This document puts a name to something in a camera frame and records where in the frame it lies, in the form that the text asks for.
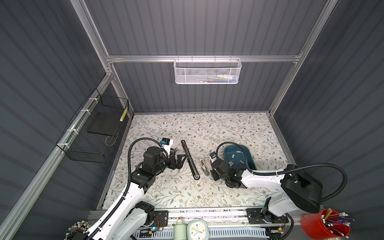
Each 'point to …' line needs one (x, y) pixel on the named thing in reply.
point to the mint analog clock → (197, 229)
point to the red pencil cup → (327, 224)
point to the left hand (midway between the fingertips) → (179, 154)
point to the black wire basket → (92, 135)
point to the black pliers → (174, 151)
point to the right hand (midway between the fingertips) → (214, 167)
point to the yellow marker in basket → (123, 115)
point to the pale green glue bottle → (180, 231)
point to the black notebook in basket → (105, 123)
